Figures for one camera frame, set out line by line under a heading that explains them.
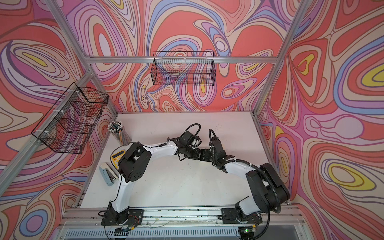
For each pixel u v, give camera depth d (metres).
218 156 0.71
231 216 0.74
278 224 0.73
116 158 0.93
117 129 0.88
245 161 0.55
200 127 0.84
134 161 0.56
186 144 0.79
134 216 0.73
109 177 0.84
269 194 0.44
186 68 0.96
